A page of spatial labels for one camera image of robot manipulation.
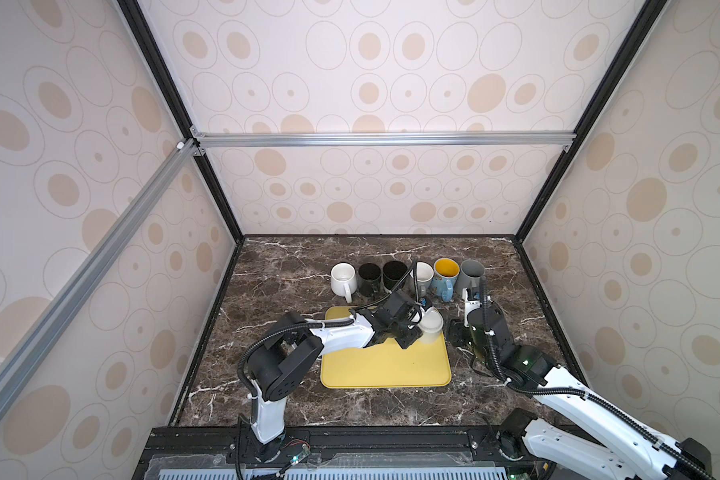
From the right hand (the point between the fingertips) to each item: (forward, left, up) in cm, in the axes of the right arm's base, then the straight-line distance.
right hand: (456, 315), depth 79 cm
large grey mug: (+18, -10, -6) cm, 22 cm away
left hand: (+2, +7, -9) cm, 11 cm away
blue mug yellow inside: (+17, -1, -7) cm, 19 cm away
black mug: (+19, +23, -7) cm, 31 cm away
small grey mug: (+21, +4, -10) cm, 23 cm away
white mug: (+22, +32, -12) cm, 41 cm away
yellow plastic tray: (-6, +18, -19) cm, 27 cm away
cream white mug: (+1, +5, -7) cm, 9 cm away
